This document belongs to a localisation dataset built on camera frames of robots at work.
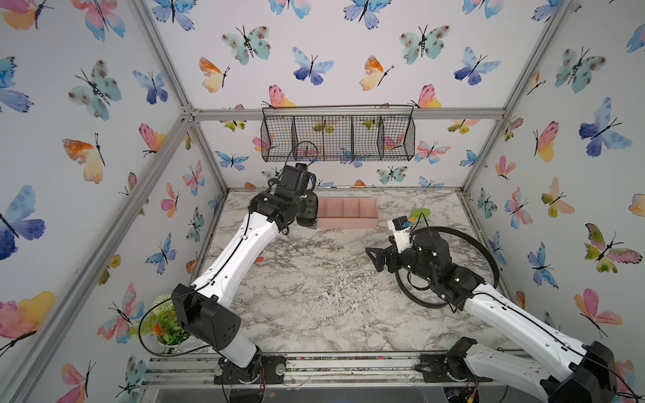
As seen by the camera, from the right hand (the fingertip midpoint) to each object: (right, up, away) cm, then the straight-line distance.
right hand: (381, 241), depth 74 cm
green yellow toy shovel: (+23, +9, +36) cm, 43 cm away
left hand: (-22, +13, +4) cm, 26 cm away
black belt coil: (+37, +1, +30) cm, 48 cm away
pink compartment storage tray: (-8, +8, +40) cm, 41 cm away
